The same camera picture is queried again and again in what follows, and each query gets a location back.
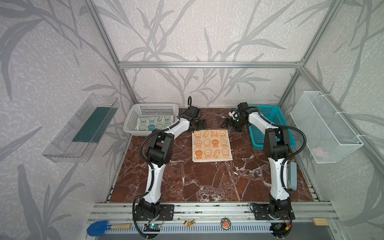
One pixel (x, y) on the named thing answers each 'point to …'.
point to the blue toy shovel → (99, 228)
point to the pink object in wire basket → (317, 152)
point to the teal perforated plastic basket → (274, 114)
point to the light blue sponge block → (292, 175)
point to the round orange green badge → (225, 223)
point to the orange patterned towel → (209, 145)
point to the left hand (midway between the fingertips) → (202, 122)
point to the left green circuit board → (152, 227)
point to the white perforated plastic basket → (134, 110)
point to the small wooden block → (320, 221)
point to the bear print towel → (150, 123)
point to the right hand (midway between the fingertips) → (226, 123)
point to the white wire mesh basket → (329, 138)
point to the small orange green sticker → (189, 223)
